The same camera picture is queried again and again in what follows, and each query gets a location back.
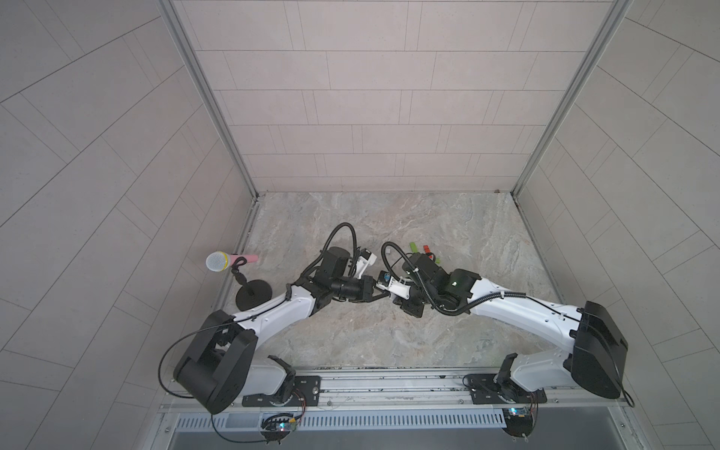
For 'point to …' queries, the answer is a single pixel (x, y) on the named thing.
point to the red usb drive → (427, 248)
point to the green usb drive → (413, 247)
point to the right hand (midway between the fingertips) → (395, 298)
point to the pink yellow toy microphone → (222, 261)
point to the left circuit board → (276, 427)
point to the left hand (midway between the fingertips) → (390, 296)
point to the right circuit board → (518, 421)
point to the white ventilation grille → (254, 422)
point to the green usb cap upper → (438, 261)
